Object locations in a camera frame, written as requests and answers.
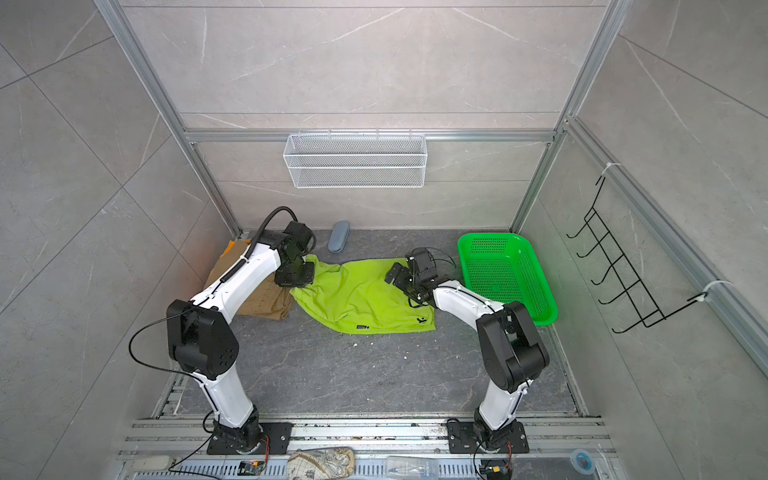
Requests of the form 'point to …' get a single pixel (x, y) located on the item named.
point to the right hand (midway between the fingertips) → (395, 278)
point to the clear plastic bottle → (412, 467)
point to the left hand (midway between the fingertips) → (304, 277)
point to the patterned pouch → (325, 463)
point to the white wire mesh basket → (355, 161)
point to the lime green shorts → (353, 297)
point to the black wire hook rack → (643, 305)
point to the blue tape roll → (582, 461)
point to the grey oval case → (339, 236)
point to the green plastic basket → (504, 268)
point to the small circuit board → (250, 467)
